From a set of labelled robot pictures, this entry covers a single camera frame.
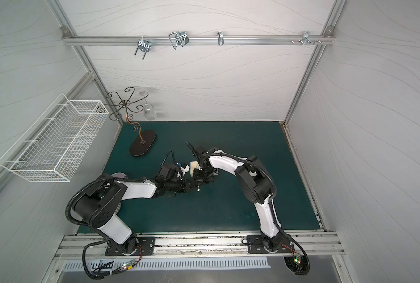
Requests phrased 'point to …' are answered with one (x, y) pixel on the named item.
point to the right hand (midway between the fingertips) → (197, 184)
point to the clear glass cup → (149, 110)
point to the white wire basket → (54, 147)
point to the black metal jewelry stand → (137, 147)
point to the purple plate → (119, 174)
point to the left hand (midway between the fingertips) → (196, 187)
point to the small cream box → (193, 165)
